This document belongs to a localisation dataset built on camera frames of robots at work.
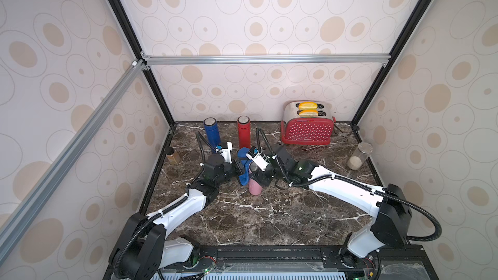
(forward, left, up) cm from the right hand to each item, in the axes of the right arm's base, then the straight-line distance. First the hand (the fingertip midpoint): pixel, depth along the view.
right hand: (253, 174), depth 78 cm
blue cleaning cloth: (+1, +3, +10) cm, 11 cm away
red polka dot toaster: (+31, -26, 0) cm, 40 cm away
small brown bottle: (+13, +40, -8) cm, 43 cm away
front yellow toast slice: (+35, -26, +2) cm, 43 cm away
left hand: (+5, -1, +3) cm, 6 cm away
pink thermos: (0, 0, -11) cm, 11 cm away
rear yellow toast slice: (+40, -27, +3) cm, 48 cm away
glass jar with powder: (+19, -52, -15) cm, 57 cm away
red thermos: (+24, +6, -1) cm, 24 cm away
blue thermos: (+23, +21, -1) cm, 31 cm away
